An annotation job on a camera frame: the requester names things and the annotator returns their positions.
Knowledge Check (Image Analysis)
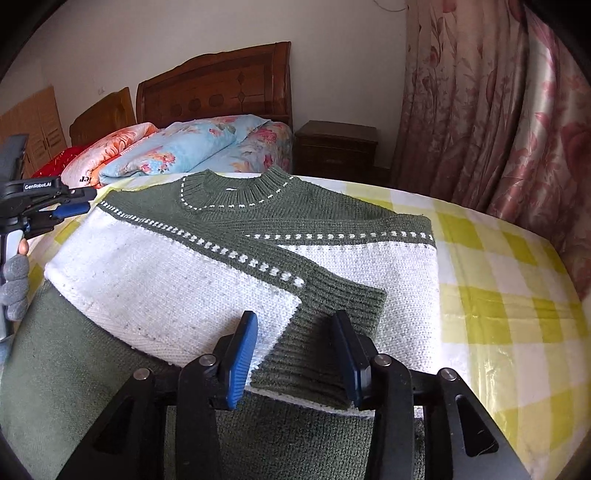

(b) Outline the dark wooden nightstand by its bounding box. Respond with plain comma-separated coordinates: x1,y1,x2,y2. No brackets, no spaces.
294,120,379,183

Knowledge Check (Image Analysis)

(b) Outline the green and white knit sweater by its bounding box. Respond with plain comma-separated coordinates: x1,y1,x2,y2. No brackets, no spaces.
1,168,441,479

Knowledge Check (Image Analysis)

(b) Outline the carved wooden headboard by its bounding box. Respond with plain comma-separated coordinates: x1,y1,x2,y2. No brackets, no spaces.
136,42,293,128

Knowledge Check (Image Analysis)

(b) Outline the yellow checkered bed sheet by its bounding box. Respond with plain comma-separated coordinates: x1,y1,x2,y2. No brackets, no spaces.
25,172,581,480

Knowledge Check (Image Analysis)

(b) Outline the orange floral pillow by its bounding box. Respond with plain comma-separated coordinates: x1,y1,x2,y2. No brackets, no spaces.
60,122,158,188

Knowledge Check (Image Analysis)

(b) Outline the light blue floral quilt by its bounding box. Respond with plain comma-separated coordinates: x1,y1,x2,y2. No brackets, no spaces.
97,114,294,185

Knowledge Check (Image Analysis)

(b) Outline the left hand in grey glove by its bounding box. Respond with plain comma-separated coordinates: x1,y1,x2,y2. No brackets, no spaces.
1,239,29,322

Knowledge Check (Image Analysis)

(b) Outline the red dotted blanket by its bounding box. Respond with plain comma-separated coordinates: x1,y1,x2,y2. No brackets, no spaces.
32,144,89,178

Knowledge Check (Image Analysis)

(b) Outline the pink floral curtain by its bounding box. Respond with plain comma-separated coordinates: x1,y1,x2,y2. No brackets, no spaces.
393,1,590,297

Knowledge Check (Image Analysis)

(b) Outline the light wooden wardrobe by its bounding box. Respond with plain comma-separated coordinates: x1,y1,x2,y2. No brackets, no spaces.
1,86,67,178

